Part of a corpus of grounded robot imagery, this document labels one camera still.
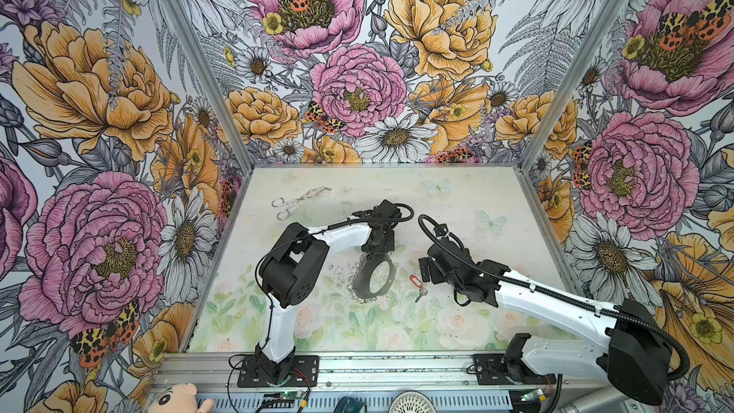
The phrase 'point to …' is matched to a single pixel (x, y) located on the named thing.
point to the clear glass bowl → (320, 213)
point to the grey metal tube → (595, 400)
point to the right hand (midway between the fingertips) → (439, 267)
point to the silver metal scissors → (284, 212)
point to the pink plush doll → (179, 399)
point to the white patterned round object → (413, 402)
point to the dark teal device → (350, 404)
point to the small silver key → (421, 292)
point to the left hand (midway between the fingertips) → (382, 252)
